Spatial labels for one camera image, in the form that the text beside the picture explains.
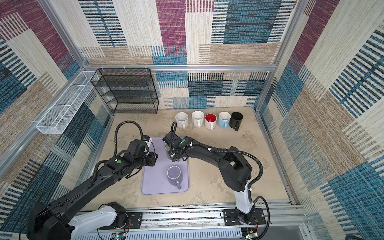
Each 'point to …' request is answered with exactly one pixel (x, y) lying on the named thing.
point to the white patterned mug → (198, 118)
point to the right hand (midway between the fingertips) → (177, 155)
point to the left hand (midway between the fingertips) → (155, 153)
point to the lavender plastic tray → (154, 180)
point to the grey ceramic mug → (167, 147)
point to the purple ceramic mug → (174, 176)
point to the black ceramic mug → (235, 120)
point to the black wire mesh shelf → (127, 90)
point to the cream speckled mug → (182, 119)
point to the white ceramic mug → (210, 120)
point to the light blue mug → (223, 119)
